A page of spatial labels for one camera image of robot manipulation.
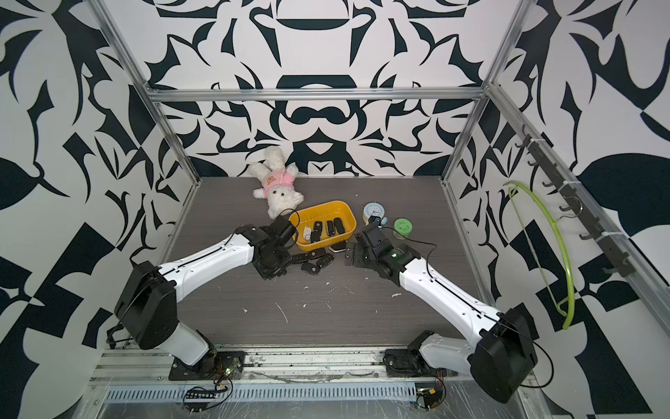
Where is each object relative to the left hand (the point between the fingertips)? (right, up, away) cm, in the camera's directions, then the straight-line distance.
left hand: (287, 262), depth 86 cm
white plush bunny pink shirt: (-7, +26, +18) cm, 32 cm away
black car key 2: (+17, +4, +10) cm, 20 cm away
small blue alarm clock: (+31, +17, +19) cm, 40 cm away
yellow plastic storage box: (+11, +11, +16) cm, 22 cm away
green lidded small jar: (+41, +10, +12) cm, 44 cm away
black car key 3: (+3, 0, +6) cm, 7 cm away
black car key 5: (+12, -1, +8) cm, 15 cm away
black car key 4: (+9, +1, +9) cm, 13 cm away
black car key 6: (+7, -3, +5) cm, 10 cm away
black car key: (+8, +8, +14) cm, 18 cm away
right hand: (+23, +5, -4) cm, 24 cm away
